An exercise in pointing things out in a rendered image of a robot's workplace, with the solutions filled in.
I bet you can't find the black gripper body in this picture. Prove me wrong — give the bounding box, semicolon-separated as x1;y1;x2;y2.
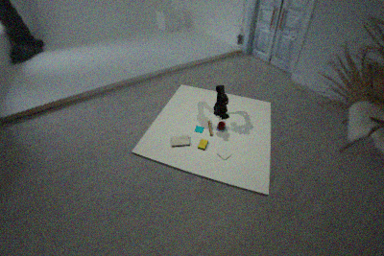
215;106;229;120

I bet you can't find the yellow box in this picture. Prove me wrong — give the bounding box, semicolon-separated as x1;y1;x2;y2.
198;139;208;150

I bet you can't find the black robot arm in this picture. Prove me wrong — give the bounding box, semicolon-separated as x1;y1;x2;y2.
214;85;228;116

